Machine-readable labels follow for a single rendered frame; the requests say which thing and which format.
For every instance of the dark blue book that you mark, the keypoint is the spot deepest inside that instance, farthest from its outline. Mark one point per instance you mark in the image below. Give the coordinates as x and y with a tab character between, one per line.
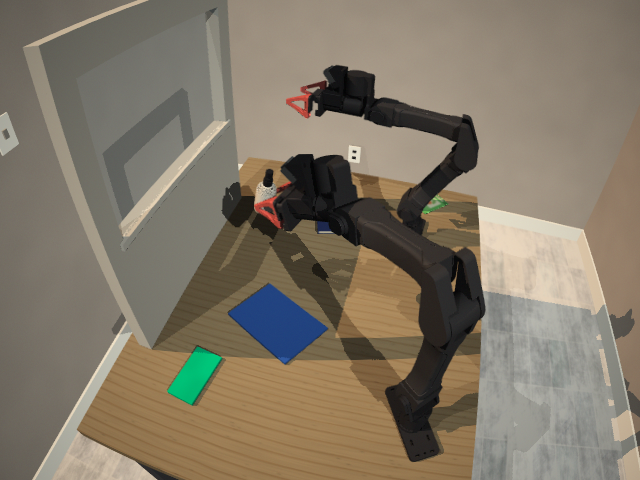
323	228

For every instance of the green flat rectangular block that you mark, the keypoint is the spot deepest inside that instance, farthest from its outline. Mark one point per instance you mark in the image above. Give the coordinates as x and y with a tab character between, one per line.
194	375

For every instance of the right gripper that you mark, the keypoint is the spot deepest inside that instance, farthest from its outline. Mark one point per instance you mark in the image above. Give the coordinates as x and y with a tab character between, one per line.
316	96

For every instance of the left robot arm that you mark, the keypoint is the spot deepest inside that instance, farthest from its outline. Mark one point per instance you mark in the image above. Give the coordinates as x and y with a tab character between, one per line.
368	223

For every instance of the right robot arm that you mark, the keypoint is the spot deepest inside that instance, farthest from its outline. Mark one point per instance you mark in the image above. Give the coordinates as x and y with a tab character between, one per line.
359	87

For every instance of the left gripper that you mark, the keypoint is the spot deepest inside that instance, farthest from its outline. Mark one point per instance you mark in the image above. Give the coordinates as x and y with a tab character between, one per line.
291	220

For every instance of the blue flat rectangular pad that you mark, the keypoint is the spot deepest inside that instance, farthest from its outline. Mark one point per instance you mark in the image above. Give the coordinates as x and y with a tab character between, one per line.
277	323

